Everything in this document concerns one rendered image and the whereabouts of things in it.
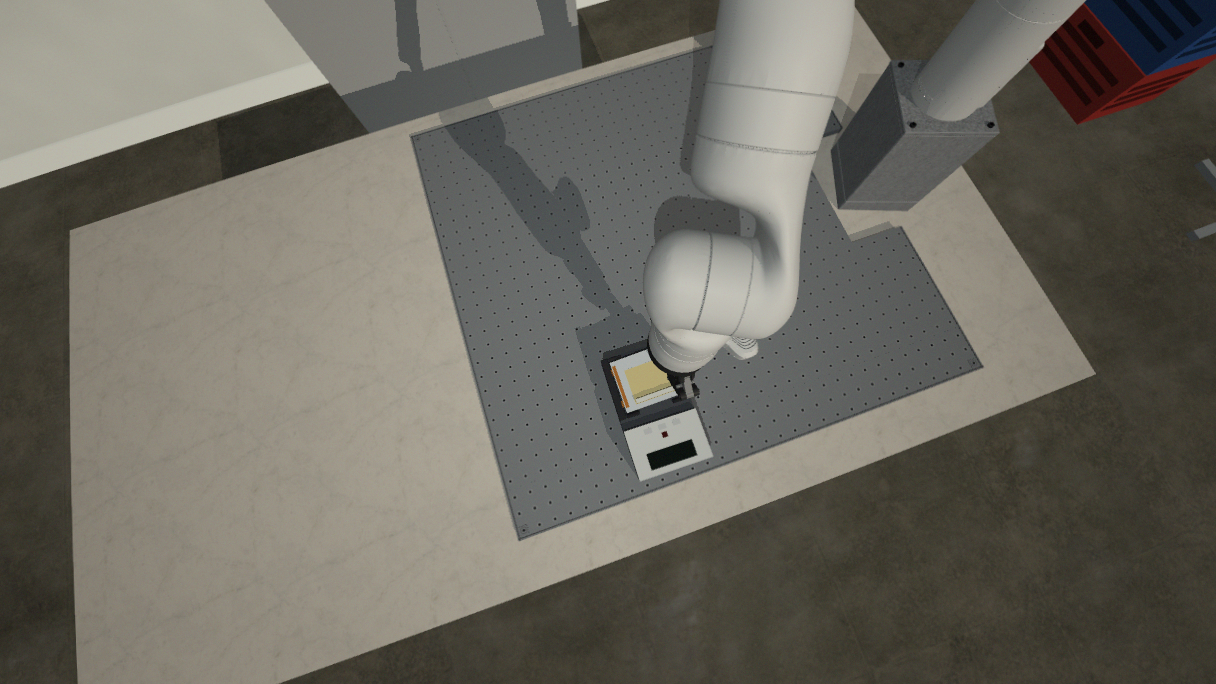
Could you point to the grey and white cassette dock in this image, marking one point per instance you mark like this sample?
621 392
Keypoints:
661 437

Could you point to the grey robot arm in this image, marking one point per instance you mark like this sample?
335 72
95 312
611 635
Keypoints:
774 72

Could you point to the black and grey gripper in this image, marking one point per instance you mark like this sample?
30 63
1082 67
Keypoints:
682 382

